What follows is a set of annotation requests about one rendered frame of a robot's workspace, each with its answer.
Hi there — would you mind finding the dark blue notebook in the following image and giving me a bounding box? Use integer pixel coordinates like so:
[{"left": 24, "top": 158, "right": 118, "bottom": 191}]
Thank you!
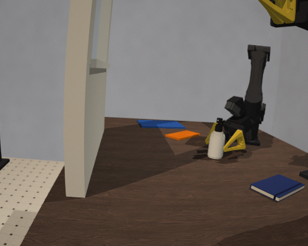
[{"left": 250, "top": 174, "right": 305, "bottom": 202}]

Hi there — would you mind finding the beige window frame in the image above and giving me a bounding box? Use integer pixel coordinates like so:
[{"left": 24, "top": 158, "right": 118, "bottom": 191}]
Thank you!
[{"left": 64, "top": 0, "right": 107, "bottom": 198}]

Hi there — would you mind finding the blue flat rectangular pad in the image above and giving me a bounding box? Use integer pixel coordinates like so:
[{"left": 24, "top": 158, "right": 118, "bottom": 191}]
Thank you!
[{"left": 137, "top": 120, "right": 185, "bottom": 129}]

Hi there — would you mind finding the orange rectangular block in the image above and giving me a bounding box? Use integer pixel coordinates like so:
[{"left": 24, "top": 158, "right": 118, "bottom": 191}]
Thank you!
[{"left": 165, "top": 130, "right": 200, "bottom": 140}]

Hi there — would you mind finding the white spray bottle with black spray head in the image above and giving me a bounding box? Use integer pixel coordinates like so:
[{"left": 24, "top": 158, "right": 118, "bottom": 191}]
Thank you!
[{"left": 207, "top": 118, "right": 225, "bottom": 159}]

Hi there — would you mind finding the clear glass window pane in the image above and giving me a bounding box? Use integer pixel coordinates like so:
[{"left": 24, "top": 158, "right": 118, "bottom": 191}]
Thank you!
[{"left": 91, "top": 0, "right": 112, "bottom": 62}]

